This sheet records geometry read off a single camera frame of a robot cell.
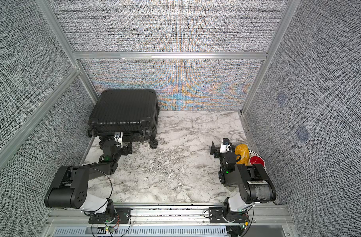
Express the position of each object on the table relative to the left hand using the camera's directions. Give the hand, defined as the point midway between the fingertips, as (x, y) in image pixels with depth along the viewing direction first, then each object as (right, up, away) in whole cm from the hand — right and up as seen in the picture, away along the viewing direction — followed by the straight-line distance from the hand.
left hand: (125, 140), depth 93 cm
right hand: (+60, +2, -4) cm, 60 cm away
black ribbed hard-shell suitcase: (+6, +17, -3) cm, 19 cm away
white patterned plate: (+79, -8, -1) cm, 80 cm away
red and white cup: (+79, -11, -8) cm, 80 cm away
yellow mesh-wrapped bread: (+72, -6, -6) cm, 72 cm away
